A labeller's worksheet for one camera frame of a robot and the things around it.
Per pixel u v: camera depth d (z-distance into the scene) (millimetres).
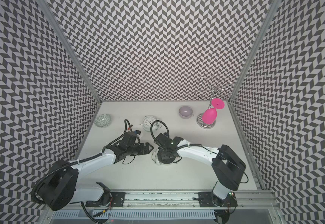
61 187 408
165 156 740
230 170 434
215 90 806
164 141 654
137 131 809
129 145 679
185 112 1081
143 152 754
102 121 1024
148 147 785
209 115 812
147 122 1014
